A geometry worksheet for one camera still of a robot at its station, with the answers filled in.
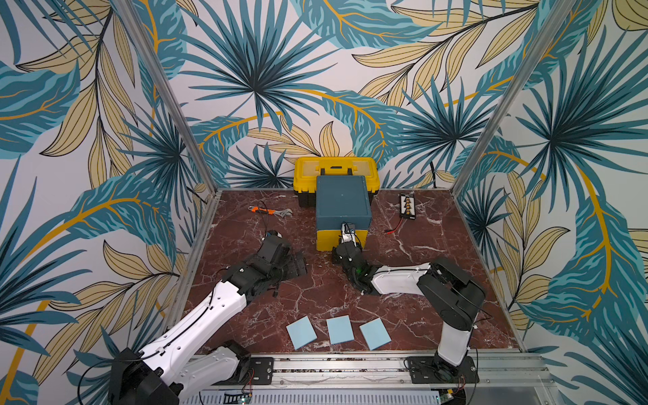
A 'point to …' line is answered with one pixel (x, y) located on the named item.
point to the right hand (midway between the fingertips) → (339, 239)
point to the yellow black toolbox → (306, 170)
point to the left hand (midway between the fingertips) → (293, 268)
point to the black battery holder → (407, 208)
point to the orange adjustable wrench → (281, 213)
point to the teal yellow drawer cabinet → (341, 199)
